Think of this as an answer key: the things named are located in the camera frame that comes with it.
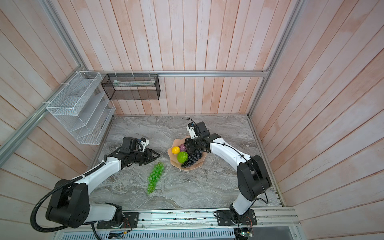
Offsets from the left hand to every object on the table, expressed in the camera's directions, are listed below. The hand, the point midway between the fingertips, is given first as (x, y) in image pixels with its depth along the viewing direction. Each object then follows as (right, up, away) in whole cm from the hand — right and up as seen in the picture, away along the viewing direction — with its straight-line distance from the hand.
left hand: (158, 159), depth 84 cm
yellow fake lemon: (+9, +4, +9) cm, 13 cm away
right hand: (+17, +9, +5) cm, 20 cm away
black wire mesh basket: (-23, +48, +20) cm, 57 cm away
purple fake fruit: (+13, +5, +10) cm, 18 cm away
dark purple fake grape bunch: (+19, -1, +6) cm, 20 cm away
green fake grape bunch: (-2, -10, 0) cm, 10 cm away
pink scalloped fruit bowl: (+8, -1, +9) cm, 12 cm away
